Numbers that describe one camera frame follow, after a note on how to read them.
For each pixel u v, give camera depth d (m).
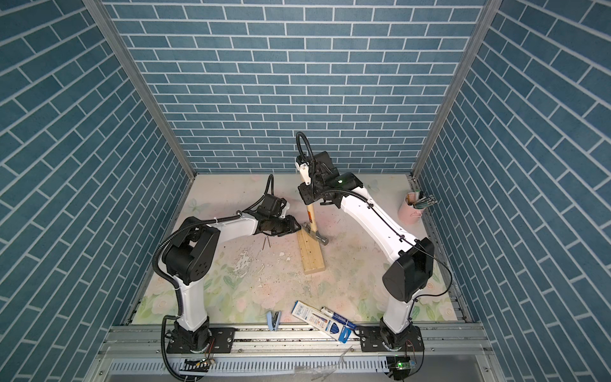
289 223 0.88
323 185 0.58
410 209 0.95
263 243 0.96
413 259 0.45
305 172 0.71
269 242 0.96
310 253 0.89
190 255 0.52
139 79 0.85
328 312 0.79
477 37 0.76
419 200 0.96
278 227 0.86
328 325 0.76
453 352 0.74
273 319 0.77
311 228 0.89
